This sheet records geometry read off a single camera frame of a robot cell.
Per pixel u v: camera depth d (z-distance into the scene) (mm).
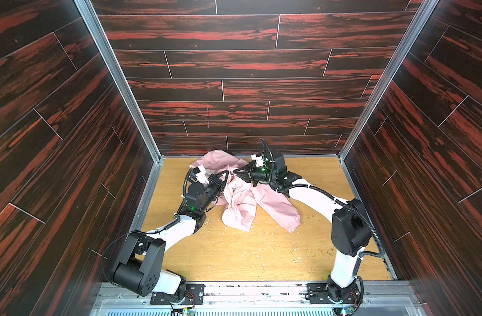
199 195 635
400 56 771
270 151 640
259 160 803
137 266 432
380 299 735
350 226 482
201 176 752
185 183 616
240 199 969
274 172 672
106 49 750
